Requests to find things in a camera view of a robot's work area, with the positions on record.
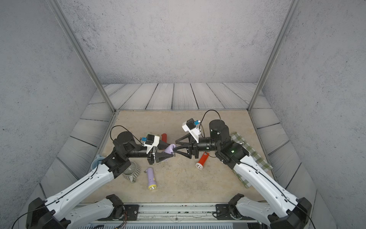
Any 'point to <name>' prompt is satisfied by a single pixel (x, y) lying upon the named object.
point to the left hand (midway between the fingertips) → (172, 152)
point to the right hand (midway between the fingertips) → (177, 147)
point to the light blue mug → (96, 161)
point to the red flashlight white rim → (202, 161)
